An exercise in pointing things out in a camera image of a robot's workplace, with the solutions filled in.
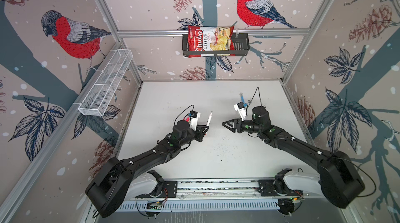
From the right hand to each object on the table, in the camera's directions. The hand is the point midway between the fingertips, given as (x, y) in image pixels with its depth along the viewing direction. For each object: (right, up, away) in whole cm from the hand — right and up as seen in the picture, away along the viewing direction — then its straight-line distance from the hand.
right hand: (223, 127), depth 79 cm
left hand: (-8, -1, 0) cm, 8 cm away
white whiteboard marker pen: (-7, +3, +3) cm, 8 cm away
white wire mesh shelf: (-60, +14, -8) cm, 62 cm away
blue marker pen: (+17, +15, +32) cm, 39 cm away
